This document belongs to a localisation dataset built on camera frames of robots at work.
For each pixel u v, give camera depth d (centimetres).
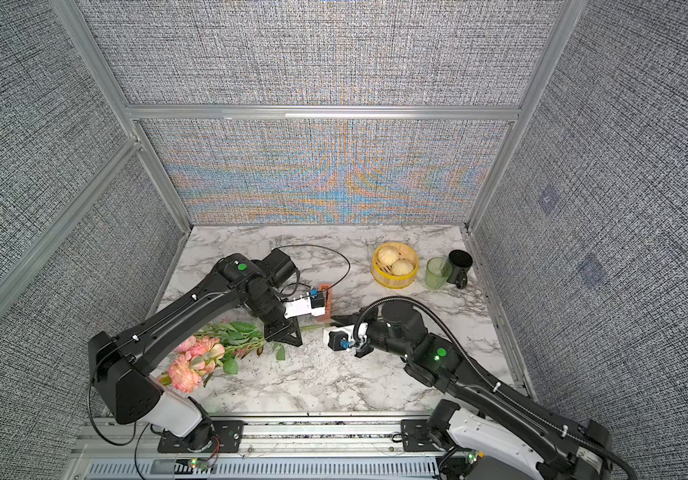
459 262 97
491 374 48
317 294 65
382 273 100
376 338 58
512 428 44
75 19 70
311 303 63
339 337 55
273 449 73
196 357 58
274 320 62
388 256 103
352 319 62
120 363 41
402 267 100
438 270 102
